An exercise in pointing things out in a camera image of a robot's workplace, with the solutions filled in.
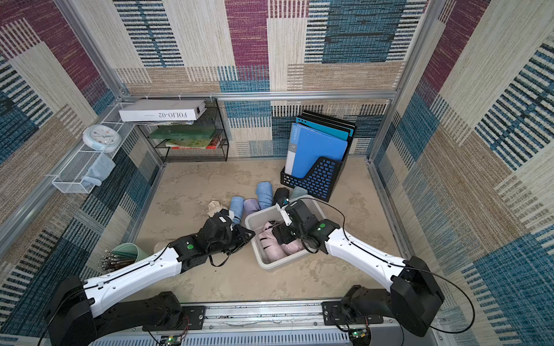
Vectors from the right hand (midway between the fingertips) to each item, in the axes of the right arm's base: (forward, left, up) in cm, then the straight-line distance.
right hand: (280, 225), depth 82 cm
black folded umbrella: (+23, 0, -10) cm, 25 cm away
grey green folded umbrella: (+23, -8, -10) cm, 26 cm away
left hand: (-4, +8, +3) cm, 10 cm away
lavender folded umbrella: (+15, +14, -10) cm, 22 cm away
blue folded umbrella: (+22, +7, -8) cm, 24 cm away
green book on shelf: (+37, +42, +16) cm, 58 cm away
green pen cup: (-10, +52, +1) cm, 53 cm away
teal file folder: (+34, -21, +18) cm, 43 cm away
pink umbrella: (-5, +4, -8) cm, 10 cm away
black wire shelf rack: (+40, +35, +8) cm, 54 cm away
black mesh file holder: (+20, -18, +3) cm, 27 cm away
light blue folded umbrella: (+15, +20, -10) cm, 26 cm away
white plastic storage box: (+2, +9, 0) cm, 10 cm away
